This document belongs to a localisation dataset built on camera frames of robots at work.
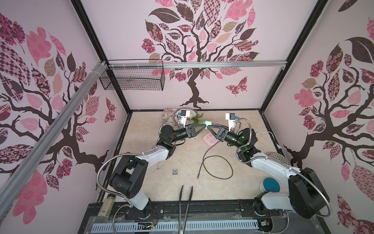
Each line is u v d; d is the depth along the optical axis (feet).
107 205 2.38
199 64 3.10
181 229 2.20
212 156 3.11
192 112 3.85
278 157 2.94
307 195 1.35
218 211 2.46
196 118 3.69
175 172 2.86
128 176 1.48
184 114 2.30
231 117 2.20
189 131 2.20
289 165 2.36
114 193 1.52
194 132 2.24
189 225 2.31
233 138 2.19
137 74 3.11
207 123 2.32
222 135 2.15
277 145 3.39
